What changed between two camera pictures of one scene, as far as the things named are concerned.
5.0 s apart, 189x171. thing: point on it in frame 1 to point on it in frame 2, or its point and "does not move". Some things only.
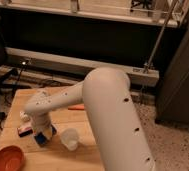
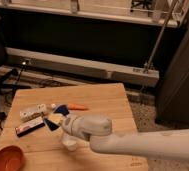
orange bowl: (8, 158) does not move
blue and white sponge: (43, 136) to (54, 120)
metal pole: (147, 65) does not move
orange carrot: (77, 107) does not move
